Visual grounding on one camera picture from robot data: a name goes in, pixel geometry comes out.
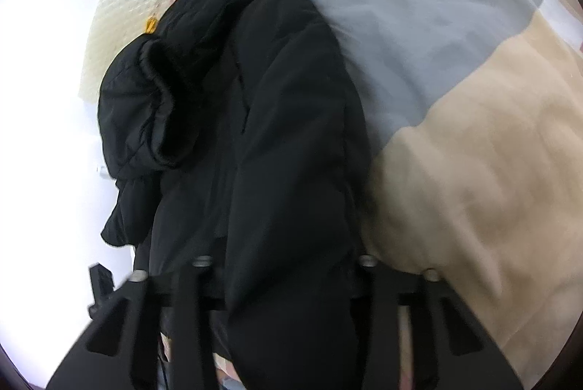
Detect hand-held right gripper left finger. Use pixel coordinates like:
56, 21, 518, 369
46, 256, 228, 390

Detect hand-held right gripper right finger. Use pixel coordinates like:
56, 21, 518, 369
353, 254, 524, 390

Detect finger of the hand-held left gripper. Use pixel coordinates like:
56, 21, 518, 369
89, 263, 116, 319

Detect black puffer jacket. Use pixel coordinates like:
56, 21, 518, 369
97, 0, 372, 390

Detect checkered pastel quilt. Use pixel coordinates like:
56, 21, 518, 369
182, 0, 583, 390

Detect cream quilted headboard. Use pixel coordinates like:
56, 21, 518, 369
77, 0, 215, 104

